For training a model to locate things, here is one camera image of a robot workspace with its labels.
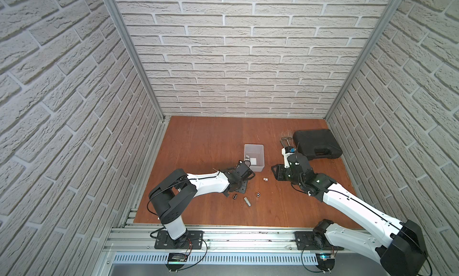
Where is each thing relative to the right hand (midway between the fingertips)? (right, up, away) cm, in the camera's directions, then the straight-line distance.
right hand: (276, 167), depth 81 cm
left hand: (-15, -10, +8) cm, 20 cm away
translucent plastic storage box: (-8, +4, +20) cm, 21 cm away
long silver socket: (-13, -17, +3) cm, 22 cm away
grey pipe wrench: (+9, +12, +28) cm, 32 cm away
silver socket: (-3, -8, +9) cm, 13 cm away
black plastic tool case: (+29, +10, +19) cm, 36 cm away
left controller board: (-43, -35, -12) cm, 57 cm away
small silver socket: (-8, -14, +4) cm, 17 cm away
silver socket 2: (-12, +3, +19) cm, 22 cm away
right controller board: (+17, -36, -11) cm, 41 cm away
